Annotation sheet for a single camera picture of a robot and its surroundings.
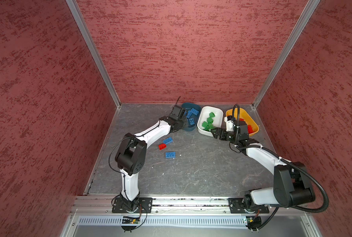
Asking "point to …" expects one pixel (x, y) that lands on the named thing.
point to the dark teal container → (188, 106)
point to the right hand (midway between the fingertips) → (214, 133)
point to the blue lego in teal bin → (192, 121)
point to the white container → (204, 114)
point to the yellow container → (246, 117)
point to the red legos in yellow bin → (250, 130)
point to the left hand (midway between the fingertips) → (185, 125)
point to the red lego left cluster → (162, 146)
